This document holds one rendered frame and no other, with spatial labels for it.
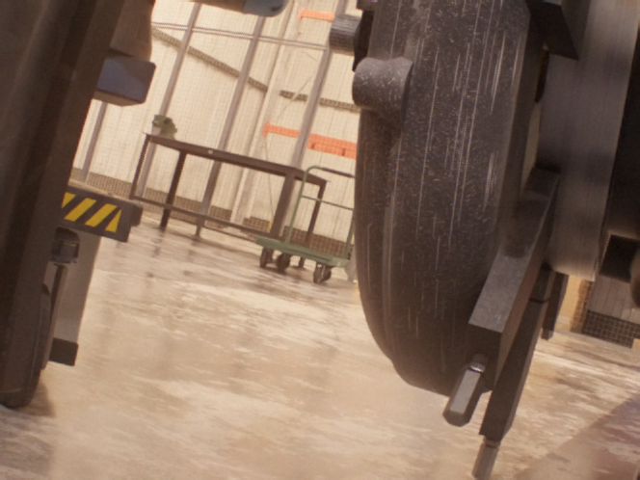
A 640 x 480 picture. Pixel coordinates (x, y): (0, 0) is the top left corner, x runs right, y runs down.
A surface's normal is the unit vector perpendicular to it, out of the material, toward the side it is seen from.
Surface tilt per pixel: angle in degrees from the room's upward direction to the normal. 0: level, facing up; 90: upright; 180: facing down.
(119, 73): 90
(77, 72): 90
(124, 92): 90
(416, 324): 143
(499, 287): 49
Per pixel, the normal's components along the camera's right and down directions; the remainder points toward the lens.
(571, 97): -0.39, 0.30
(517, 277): -0.06, -0.69
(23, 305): 0.91, 0.25
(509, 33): 0.19, 0.25
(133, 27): 0.82, -0.12
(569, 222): -0.40, 0.74
